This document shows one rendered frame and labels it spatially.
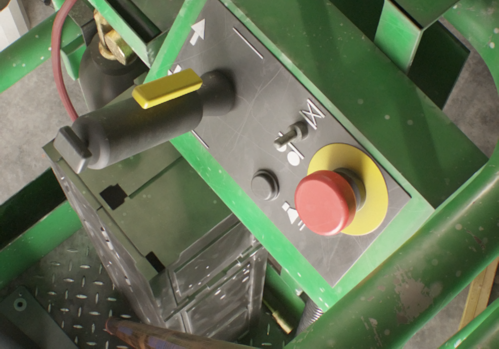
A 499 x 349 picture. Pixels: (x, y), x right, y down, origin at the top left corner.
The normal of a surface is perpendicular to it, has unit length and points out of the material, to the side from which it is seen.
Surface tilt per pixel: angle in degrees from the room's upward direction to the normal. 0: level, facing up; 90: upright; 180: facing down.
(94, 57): 15
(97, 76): 42
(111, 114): 34
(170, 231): 0
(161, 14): 0
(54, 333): 0
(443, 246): 9
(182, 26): 58
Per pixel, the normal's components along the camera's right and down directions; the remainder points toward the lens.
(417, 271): -0.08, -0.50
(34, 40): 0.12, -0.28
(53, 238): 0.65, 0.70
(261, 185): -0.63, 0.29
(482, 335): -0.45, -0.77
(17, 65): 0.47, 0.22
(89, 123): -0.51, -0.05
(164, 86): 0.42, -0.65
